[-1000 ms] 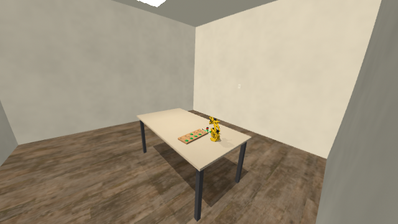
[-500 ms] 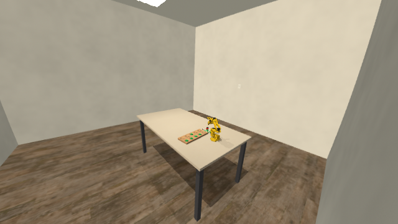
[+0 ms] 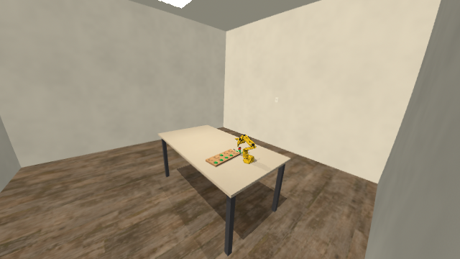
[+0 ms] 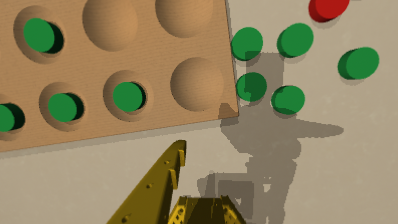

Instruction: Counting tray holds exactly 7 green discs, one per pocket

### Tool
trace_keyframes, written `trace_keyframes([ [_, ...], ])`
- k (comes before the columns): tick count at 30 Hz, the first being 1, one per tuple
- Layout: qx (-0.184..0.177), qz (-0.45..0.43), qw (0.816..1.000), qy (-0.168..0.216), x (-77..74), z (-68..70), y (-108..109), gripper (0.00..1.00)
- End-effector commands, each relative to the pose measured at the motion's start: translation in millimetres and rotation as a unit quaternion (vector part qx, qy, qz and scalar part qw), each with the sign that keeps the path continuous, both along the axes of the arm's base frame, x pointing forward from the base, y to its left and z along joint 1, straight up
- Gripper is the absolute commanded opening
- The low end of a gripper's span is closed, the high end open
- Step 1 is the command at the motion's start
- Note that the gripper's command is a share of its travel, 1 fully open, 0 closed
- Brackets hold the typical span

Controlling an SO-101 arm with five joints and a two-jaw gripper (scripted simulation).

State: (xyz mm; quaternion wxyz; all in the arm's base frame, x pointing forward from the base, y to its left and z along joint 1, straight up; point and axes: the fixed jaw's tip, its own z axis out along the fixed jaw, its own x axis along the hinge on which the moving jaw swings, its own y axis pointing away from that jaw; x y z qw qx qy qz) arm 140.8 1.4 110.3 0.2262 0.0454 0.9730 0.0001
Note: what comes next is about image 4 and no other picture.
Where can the red disc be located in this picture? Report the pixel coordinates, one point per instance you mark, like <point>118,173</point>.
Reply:
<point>323,11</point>

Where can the green disc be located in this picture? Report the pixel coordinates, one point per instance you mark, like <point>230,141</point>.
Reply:
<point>288,100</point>
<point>11,117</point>
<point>295,40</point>
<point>246,44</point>
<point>251,86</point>
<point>358,63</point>
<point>65,107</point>
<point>43,36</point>
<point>129,96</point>

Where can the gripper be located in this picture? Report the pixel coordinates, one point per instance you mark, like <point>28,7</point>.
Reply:
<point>150,200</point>

